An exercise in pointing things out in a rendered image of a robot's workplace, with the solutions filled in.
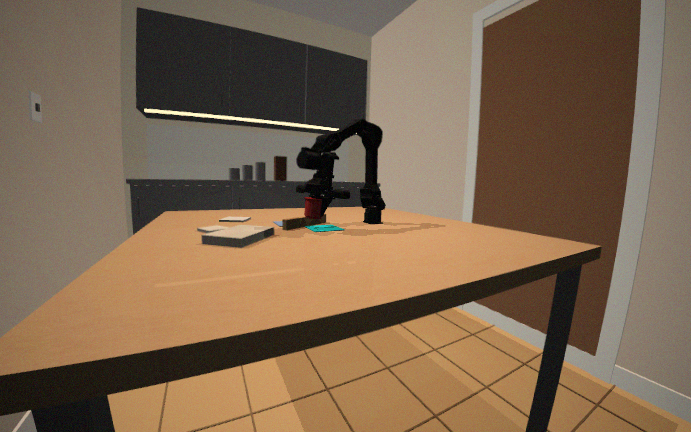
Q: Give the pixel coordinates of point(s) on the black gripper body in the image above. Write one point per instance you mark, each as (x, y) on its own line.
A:
(330, 193)

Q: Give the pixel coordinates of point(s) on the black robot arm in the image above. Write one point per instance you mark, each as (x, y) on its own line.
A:
(371, 135)

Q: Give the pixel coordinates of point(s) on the beige flat rectangular slab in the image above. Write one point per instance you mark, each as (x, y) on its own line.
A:
(238, 236)

